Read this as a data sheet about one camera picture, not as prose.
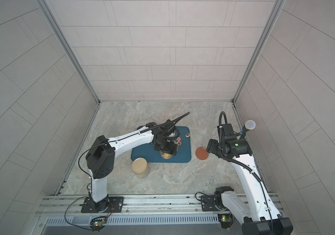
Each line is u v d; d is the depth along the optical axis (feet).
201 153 2.97
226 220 2.24
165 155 2.55
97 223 2.10
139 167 2.42
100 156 1.65
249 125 2.48
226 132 1.81
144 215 2.28
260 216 1.20
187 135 3.15
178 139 2.42
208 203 2.33
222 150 1.78
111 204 2.30
